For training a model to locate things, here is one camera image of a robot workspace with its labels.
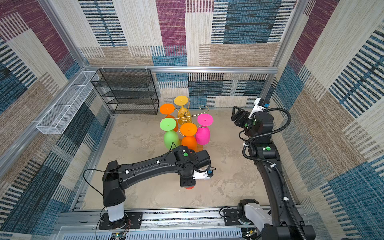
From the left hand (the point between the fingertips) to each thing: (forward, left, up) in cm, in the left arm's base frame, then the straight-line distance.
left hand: (189, 179), depth 73 cm
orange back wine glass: (+27, +10, +21) cm, 35 cm away
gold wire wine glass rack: (+25, 0, +18) cm, 31 cm away
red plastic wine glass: (0, 0, -12) cm, 12 cm away
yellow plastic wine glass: (+33, +3, +20) cm, 39 cm away
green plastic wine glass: (+17, +9, +20) cm, 28 cm away
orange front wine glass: (+14, 0, +20) cm, 25 cm away
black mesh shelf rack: (+62, +45, +5) cm, 77 cm away
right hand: (+23, -23, +23) cm, 40 cm away
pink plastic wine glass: (+18, -7, +12) cm, 23 cm away
